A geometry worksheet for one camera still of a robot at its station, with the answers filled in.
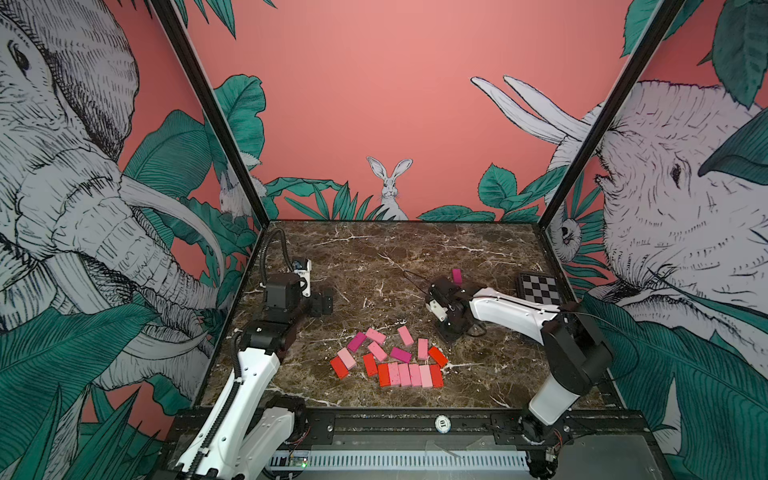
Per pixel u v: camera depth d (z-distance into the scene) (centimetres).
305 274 69
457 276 104
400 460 70
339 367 84
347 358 85
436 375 82
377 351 87
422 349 86
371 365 84
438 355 86
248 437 54
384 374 82
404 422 76
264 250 115
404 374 82
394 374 82
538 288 98
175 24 71
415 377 82
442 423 75
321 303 70
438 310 75
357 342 88
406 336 90
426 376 82
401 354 86
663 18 70
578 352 46
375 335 90
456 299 66
